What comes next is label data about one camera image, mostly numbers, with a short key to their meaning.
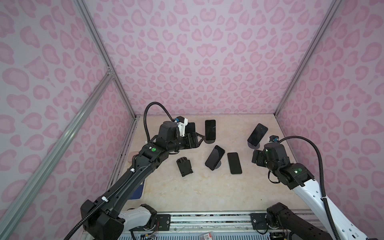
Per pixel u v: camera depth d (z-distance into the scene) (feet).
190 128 3.21
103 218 1.21
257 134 3.18
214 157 2.94
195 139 2.03
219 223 2.46
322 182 1.51
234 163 3.06
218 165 2.90
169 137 1.78
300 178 1.56
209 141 3.48
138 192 2.60
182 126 2.15
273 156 1.81
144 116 1.73
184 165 2.82
